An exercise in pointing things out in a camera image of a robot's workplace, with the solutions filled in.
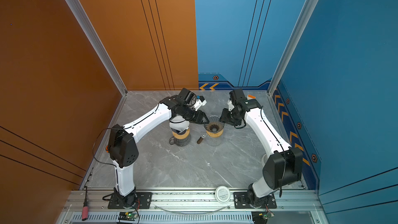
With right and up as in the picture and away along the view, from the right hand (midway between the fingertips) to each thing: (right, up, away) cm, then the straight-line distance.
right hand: (221, 120), depth 82 cm
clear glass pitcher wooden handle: (-5, -14, +12) cm, 19 cm away
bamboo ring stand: (-4, -8, +1) cm, 9 cm away
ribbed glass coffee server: (-23, -13, +7) cm, 28 cm away
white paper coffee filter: (-21, -1, -8) cm, 22 cm away
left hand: (-8, 0, 0) cm, 8 cm away
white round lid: (-1, -33, -12) cm, 35 cm away
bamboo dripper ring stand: (-22, -9, +2) cm, 24 cm away
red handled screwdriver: (-64, -40, -12) cm, 77 cm away
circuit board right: (+16, -43, -12) cm, 48 cm away
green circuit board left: (-45, -44, -11) cm, 64 cm away
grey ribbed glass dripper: (-4, -5, +5) cm, 8 cm away
